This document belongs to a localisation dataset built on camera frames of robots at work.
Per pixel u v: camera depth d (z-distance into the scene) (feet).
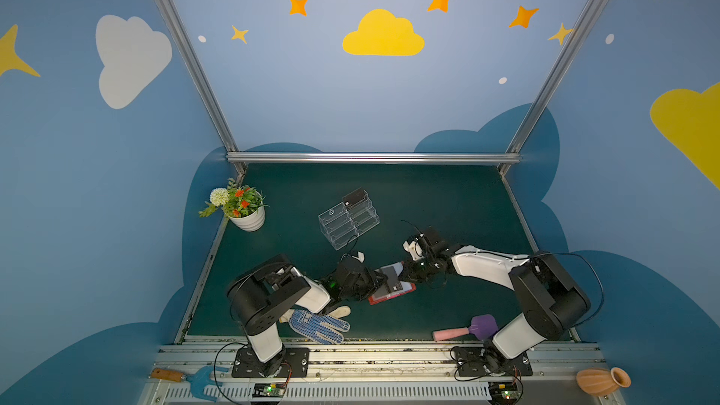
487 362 2.21
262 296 1.55
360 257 2.89
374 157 3.62
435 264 2.26
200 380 2.33
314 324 2.63
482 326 2.57
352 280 2.37
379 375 2.40
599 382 2.13
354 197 3.28
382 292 2.83
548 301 1.50
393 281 2.91
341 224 3.21
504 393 2.35
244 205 2.98
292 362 2.45
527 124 3.50
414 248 2.69
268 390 2.32
